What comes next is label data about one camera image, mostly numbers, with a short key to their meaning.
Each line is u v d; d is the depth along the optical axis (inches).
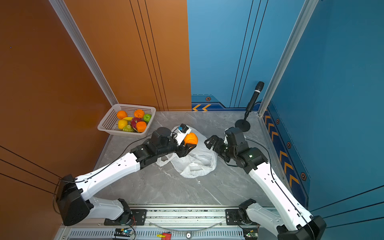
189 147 26.6
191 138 26.8
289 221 14.8
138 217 29.0
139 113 42.7
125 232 27.7
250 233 27.8
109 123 42.2
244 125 42.6
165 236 26.4
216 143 24.8
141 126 39.0
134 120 40.5
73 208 18.4
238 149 20.4
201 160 33.6
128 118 44.2
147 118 42.8
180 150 25.3
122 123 41.4
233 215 28.9
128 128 40.2
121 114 44.2
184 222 28.5
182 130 24.4
